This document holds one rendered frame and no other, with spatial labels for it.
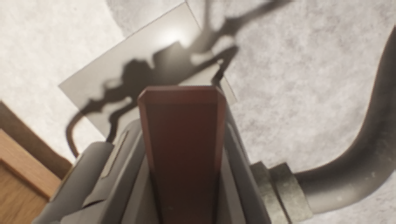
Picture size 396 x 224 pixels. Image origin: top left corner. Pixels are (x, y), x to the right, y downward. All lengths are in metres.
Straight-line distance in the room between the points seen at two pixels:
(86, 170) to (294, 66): 0.54
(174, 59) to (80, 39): 0.24
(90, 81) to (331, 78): 0.69
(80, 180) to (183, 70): 0.36
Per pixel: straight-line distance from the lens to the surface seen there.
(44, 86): 0.70
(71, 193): 0.31
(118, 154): 0.27
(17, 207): 0.78
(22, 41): 0.69
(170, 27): 0.52
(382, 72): 0.23
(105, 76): 0.59
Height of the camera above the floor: 0.52
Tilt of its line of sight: 61 degrees down
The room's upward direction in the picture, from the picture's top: 176 degrees clockwise
